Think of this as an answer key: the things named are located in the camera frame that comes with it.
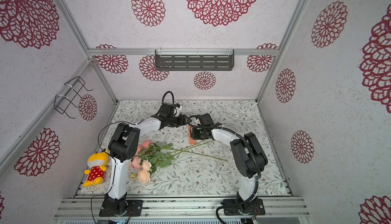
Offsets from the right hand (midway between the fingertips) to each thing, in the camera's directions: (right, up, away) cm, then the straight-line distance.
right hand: (191, 133), depth 94 cm
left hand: (-1, +7, +6) cm, 9 cm away
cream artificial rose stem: (-17, -14, -7) cm, 24 cm away
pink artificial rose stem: (-26, -8, -4) cm, 28 cm away
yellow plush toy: (-51, -14, -12) cm, 54 cm away
